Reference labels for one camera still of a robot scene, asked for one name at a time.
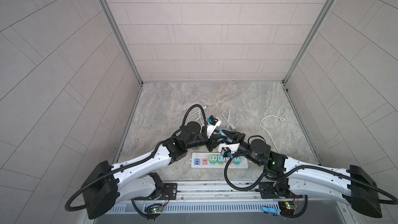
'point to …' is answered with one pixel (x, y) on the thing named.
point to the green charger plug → (213, 158)
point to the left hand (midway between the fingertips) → (227, 137)
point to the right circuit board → (287, 208)
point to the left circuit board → (153, 209)
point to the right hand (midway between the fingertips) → (222, 134)
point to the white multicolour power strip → (201, 160)
